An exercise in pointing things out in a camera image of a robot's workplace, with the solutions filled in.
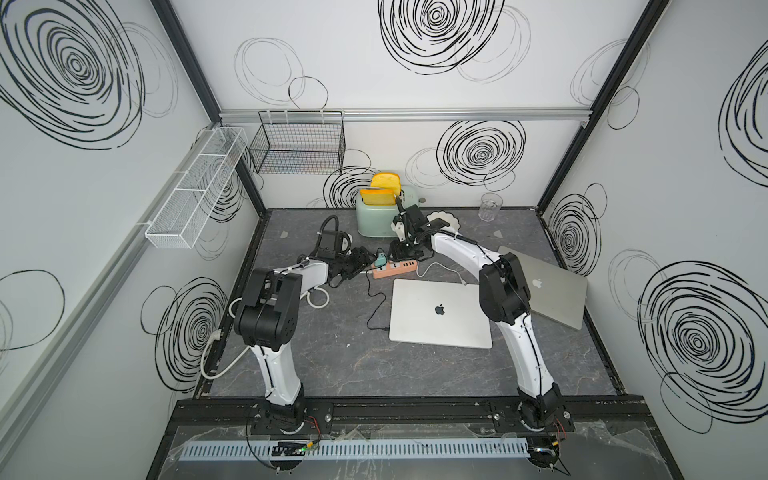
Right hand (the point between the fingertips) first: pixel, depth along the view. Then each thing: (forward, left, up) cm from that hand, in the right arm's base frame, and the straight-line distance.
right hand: (394, 255), depth 99 cm
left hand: (-3, +8, 0) cm, 8 cm away
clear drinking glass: (+26, -37, -2) cm, 45 cm away
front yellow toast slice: (+14, +5, +14) cm, 20 cm away
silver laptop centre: (-18, -14, -6) cm, 24 cm away
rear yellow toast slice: (+21, +3, +14) cm, 26 cm away
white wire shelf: (-11, +51, +28) cm, 60 cm away
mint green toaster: (+11, +6, +5) cm, 13 cm away
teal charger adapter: (-3, +4, +1) cm, 5 cm away
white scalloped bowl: (+17, -22, -3) cm, 29 cm away
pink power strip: (-3, +1, -3) cm, 4 cm away
